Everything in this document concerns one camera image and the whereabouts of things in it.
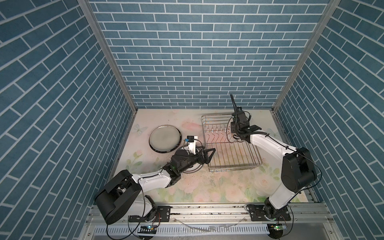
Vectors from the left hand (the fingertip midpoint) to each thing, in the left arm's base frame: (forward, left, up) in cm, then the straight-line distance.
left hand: (211, 150), depth 77 cm
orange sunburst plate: (-2, +8, -15) cm, 17 cm away
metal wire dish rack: (+7, -15, -15) cm, 23 cm away
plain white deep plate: (+18, +28, -15) cm, 37 cm away
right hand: (+21, -18, -1) cm, 28 cm away
